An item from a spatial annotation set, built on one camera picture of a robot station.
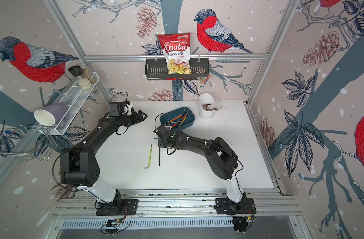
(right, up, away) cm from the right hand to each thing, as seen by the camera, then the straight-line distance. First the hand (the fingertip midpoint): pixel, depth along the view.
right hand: (161, 142), depth 90 cm
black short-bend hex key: (-2, -7, +3) cm, 8 cm away
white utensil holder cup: (+31, +24, +15) cm, 42 cm away
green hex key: (-8, -10, +2) cm, 12 cm away
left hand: (-11, +18, 0) cm, 21 cm away
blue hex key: (+8, +12, +17) cm, 22 cm away
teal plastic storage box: (+10, +14, +20) cm, 27 cm away
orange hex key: (+7, +15, +20) cm, 26 cm away
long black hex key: (+15, +18, +21) cm, 32 cm away
